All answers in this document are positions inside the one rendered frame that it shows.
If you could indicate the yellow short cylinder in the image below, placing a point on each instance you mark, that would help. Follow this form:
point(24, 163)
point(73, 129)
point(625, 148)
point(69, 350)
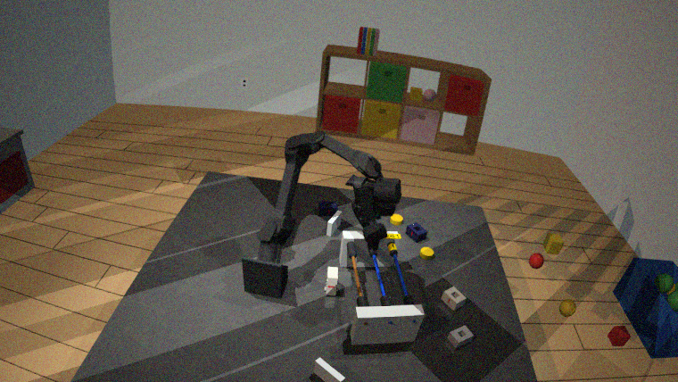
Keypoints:
point(396, 219)
point(426, 253)

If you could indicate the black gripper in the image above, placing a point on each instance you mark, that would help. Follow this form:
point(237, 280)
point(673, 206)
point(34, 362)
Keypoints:
point(366, 215)

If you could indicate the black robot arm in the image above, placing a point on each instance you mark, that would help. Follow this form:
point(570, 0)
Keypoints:
point(280, 224)

